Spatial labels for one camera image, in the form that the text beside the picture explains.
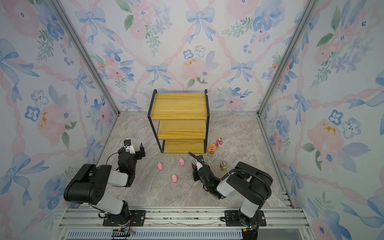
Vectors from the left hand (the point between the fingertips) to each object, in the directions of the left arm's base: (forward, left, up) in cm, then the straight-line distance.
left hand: (134, 143), depth 91 cm
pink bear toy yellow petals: (0, -48, -5) cm, 48 cm away
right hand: (-9, -37, -8) cm, 39 cm away
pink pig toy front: (-18, -26, -8) cm, 32 cm away
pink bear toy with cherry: (+5, -53, -5) cm, 53 cm away
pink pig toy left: (-11, -16, -8) cm, 21 cm away
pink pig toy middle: (-8, -29, -8) cm, 31 cm away
